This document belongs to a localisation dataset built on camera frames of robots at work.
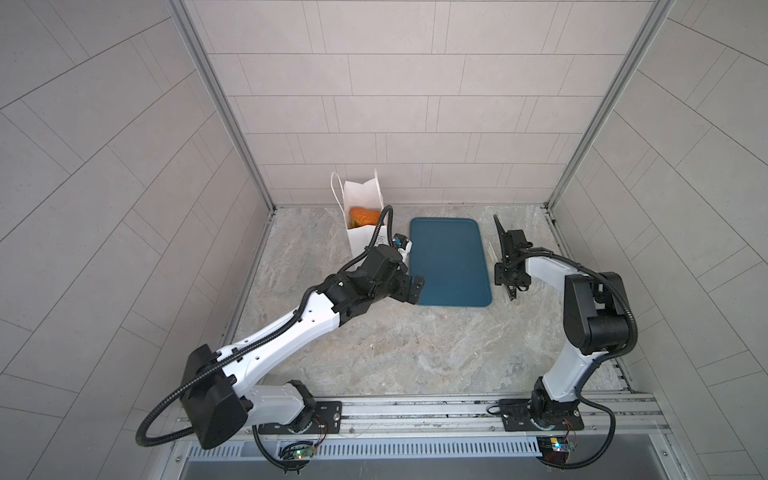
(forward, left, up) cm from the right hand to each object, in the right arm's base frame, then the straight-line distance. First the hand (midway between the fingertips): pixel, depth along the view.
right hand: (504, 275), depth 98 cm
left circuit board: (-43, +60, +4) cm, 74 cm away
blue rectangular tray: (+9, +17, +2) cm, 19 cm away
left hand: (-11, +30, +21) cm, 39 cm away
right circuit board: (-46, +2, -1) cm, 46 cm away
